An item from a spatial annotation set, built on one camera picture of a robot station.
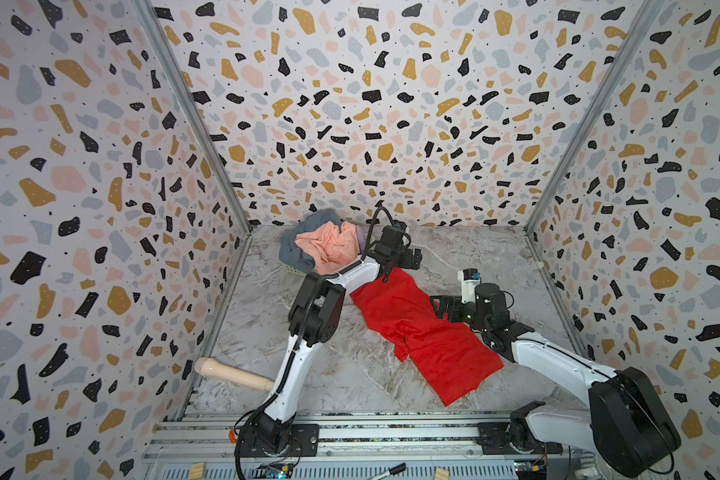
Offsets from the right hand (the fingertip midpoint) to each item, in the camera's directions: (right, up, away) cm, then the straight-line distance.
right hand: (439, 293), depth 86 cm
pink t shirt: (-33, +14, +17) cm, 40 cm away
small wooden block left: (-59, -39, -17) cm, 73 cm away
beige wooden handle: (-64, -20, -3) cm, 67 cm away
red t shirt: (+5, -20, +1) cm, 20 cm away
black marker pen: (-15, -40, -16) cm, 45 cm away
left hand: (-6, +13, +15) cm, 21 cm away
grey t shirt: (-47, +12, +15) cm, 51 cm away
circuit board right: (+19, -40, -14) cm, 47 cm away
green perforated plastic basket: (-45, +6, +14) cm, 48 cm away
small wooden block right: (-3, -40, -17) cm, 43 cm away
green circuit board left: (-42, -40, -16) cm, 60 cm away
